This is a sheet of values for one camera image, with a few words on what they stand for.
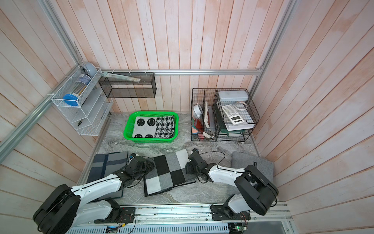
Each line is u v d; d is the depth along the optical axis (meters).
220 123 1.04
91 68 0.84
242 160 0.89
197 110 1.10
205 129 1.06
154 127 1.04
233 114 0.90
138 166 0.68
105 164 0.90
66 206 0.41
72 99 0.69
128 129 0.99
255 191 0.44
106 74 0.91
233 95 1.02
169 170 0.86
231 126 0.88
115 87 1.03
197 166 0.69
